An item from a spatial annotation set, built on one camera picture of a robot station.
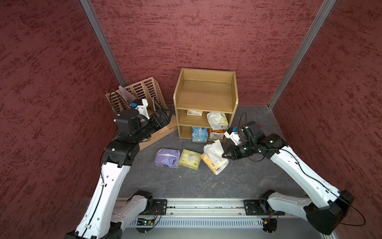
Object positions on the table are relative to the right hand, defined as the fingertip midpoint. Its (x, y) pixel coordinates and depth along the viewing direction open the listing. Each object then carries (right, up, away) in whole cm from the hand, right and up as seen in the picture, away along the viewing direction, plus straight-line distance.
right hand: (224, 159), depth 69 cm
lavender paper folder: (-57, +34, +24) cm, 71 cm away
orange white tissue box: (-5, +2, -1) cm, 5 cm away
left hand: (-26, +20, -6) cm, 34 cm away
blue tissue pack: (-11, +9, +27) cm, 31 cm away
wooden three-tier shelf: (-8, +31, +12) cm, 34 cm away
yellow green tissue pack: (-17, -4, +15) cm, 23 cm away
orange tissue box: (0, +12, +24) cm, 27 cm away
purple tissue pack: (-31, -4, +16) cm, 35 cm away
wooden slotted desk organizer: (-63, +33, +31) cm, 78 cm away
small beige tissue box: (-14, +23, +20) cm, 34 cm away
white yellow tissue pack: (-1, +18, +13) cm, 23 cm away
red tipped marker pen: (+34, +14, +38) cm, 53 cm away
